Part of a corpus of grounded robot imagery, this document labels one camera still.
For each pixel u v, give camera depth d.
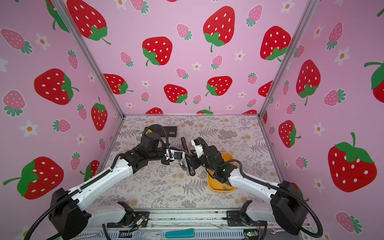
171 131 1.07
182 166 0.93
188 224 0.73
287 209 0.41
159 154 0.65
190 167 0.81
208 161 0.64
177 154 0.62
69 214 0.38
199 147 0.68
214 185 0.85
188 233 0.69
